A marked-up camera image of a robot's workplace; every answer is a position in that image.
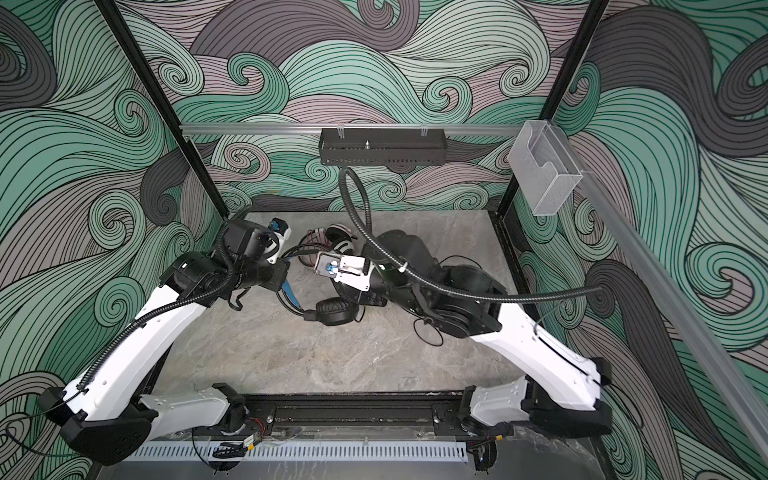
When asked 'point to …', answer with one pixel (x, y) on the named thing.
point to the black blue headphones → (330, 311)
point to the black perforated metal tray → (382, 146)
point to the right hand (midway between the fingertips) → (355, 256)
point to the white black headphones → (336, 238)
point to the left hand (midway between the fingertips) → (285, 263)
